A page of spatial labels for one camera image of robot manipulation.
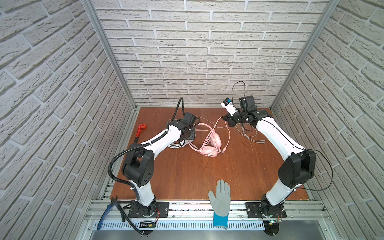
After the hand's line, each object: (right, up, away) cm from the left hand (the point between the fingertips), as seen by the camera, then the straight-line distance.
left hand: (191, 133), depth 90 cm
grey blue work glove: (+16, -36, -14) cm, 42 cm away
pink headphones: (+12, -7, -8) cm, 16 cm away
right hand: (+20, +11, -6) cm, 24 cm away
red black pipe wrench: (-37, +3, +15) cm, 40 cm away
